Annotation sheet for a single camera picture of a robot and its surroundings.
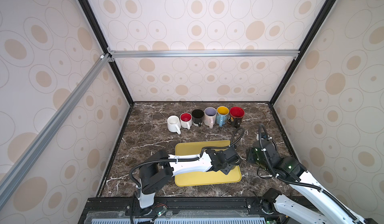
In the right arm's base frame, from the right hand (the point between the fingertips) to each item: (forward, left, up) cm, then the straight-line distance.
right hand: (248, 151), depth 76 cm
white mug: (+25, +41, -10) cm, 50 cm away
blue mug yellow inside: (+30, +9, -7) cm, 32 cm away
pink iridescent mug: (+29, +17, -6) cm, 34 cm away
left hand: (-3, +8, -8) cm, 12 cm away
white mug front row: (+31, +34, -12) cm, 47 cm away
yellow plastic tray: (-8, +22, -16) cm, 28 cm away
